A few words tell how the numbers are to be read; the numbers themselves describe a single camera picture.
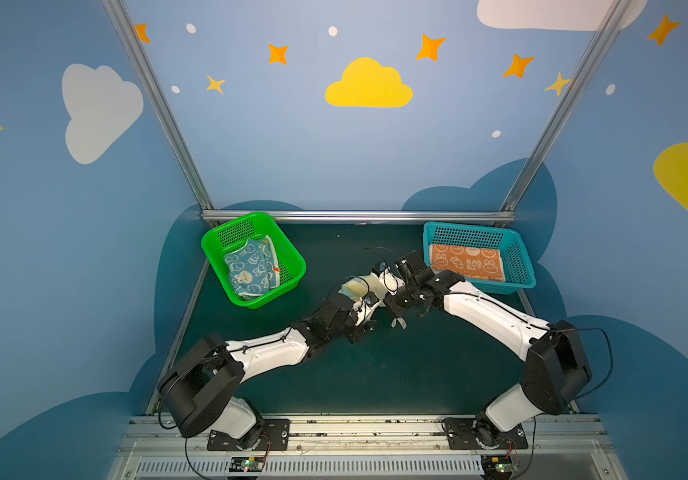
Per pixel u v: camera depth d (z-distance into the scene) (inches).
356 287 38.8
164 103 33.3
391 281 30.1
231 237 44.0
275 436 29.5
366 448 29.2
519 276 39.5
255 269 41.1
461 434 29.2
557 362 17.3
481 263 42.3
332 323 25.7
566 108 33.9
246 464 27.8
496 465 28.1
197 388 17.1
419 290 24.9
